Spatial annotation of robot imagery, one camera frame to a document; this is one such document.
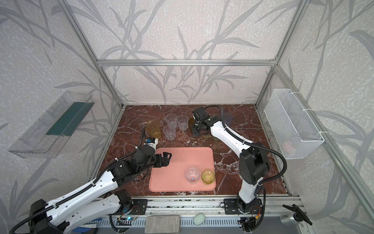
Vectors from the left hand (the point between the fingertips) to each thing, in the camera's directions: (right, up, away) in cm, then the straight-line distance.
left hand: (167, 152), depth 77 cm
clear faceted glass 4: (+13, -15, +8) cm, 21 cm away
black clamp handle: (+57, -22, -18) cm, 64 cm away
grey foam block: (0, -31, -10) cm, 33 cm away
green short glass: (+22, -16, +6) cm, 27 cm away
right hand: (+15, +13, +11) cm, 23 cm away
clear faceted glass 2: (+6, +15, +30) cm, 34 cm away
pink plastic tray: (+1, -17, +7) cm, 18 cm away
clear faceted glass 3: (-3, +8, +25) cm, 27 cm away
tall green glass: (+23, +10, -17) cm, 31 cm away
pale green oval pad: (+17, -31, -8) cm, 36 cm away
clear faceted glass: (-3, +17, +29) cm, 34 cm away
